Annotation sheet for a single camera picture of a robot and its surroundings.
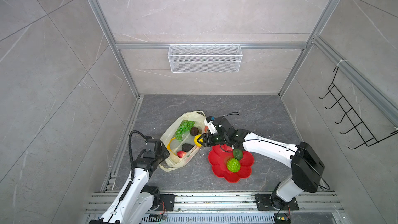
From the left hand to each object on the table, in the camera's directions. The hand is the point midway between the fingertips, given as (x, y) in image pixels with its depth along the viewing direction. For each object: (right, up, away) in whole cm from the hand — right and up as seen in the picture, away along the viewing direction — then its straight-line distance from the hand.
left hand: (164, 147), depth 84 cm
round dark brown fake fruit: (+16, +7, +10) cm, 21 cm away
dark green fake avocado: (+41, -4, 0) cm, 41 cm away
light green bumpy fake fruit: (+37, -8, -5) cm, 39 cm away
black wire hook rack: (+85, +10, -26) cm, 90 cm away
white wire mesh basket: (+23, +55, +16) cm, 62 cm away
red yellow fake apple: (+9, -4, +1) cm, 10 cm away
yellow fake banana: (+1, 0, +4) cm, 4 cm away
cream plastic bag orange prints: (+12, +1, +4) cm, 13 cm away
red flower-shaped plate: (+31, -7, +3) cm, 31 cm away
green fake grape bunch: (+10, +10, +11) cm, 18 cm away
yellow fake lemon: (+19, +4, -6) cm, 20 cm away
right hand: (+20, +5, -3) cm, 21 cm away
